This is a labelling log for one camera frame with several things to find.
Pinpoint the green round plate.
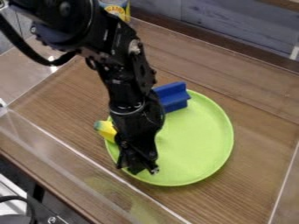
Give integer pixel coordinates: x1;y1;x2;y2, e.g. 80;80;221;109
104;88;236;187

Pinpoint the blue plastic block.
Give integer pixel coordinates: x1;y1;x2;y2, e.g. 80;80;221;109
153;81;190;113

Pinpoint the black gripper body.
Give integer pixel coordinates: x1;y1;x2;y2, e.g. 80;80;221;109
108;103;165;158

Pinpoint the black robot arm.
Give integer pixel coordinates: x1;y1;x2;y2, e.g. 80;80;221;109
0;0;164;174

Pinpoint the black cable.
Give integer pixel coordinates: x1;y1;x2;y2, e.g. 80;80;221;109
0;195;40;224

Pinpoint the yellow toy banana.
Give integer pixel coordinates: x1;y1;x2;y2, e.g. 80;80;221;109
93;121;117;143

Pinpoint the clear acrylic enclosure wall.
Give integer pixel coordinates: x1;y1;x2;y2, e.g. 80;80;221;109
0;10;299;224

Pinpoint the yellow labelled tin can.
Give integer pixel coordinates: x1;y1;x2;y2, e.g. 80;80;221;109
98;0;130;22

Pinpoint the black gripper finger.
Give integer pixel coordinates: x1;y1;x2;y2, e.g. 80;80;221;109
116;141;129;169
126;150;158;175

